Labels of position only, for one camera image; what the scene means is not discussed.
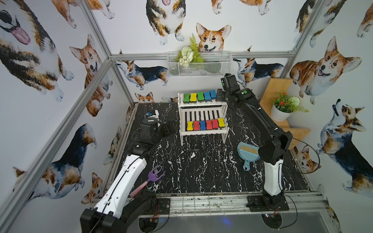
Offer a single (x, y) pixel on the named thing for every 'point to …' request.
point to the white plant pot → (278, 115)
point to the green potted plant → (284, 103)
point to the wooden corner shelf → (275, 87)
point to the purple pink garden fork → (152, 177)
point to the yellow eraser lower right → (221, 123)
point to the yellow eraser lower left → (190, 125)
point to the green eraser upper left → (186, 97)
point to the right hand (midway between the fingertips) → (226, 89)
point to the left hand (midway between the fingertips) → (168, 120)
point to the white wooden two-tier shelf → (208, 118)
